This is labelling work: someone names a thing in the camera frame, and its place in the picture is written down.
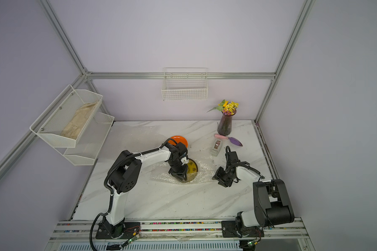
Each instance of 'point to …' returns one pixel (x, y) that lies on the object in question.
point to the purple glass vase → (224, 125)
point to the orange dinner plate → (178, 139)
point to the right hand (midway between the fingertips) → (212, 179)
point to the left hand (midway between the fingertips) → (183, 180)
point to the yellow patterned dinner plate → (192, 170)
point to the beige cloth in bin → (72, 128)
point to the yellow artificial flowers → (227, 108)
